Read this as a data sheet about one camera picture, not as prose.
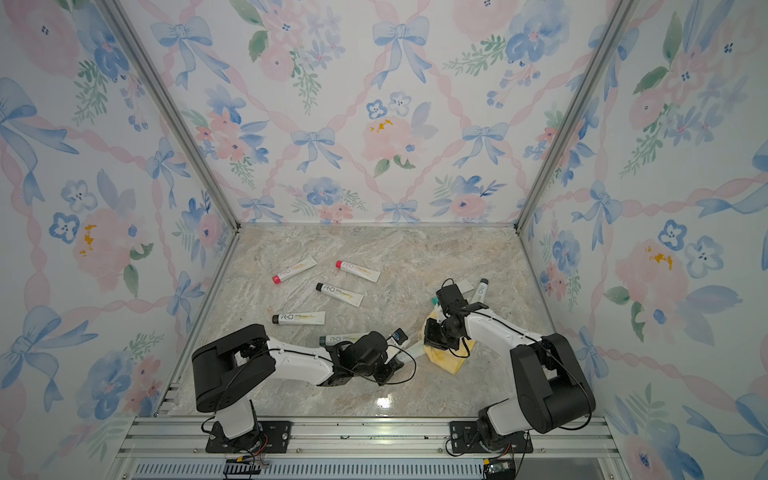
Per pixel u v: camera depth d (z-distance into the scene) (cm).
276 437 74
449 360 83
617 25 70
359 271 106
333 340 88
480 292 98
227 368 49
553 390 43
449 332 76
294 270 104
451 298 73
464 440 73
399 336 76
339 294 98
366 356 68
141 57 75
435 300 98
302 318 94
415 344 88
